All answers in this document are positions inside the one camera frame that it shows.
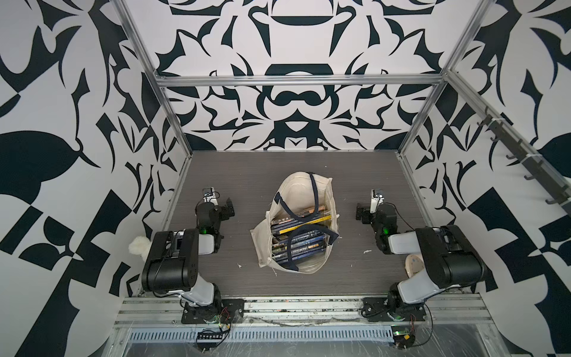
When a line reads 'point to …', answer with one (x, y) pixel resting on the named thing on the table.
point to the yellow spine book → (305, 224)
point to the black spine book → (282, 239)
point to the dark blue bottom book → (300, 257)
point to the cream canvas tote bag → (298, 190)
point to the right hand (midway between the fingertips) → (370, 200)
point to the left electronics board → (208, 341)
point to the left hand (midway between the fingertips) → (214, 197)
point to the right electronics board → (402, 337)
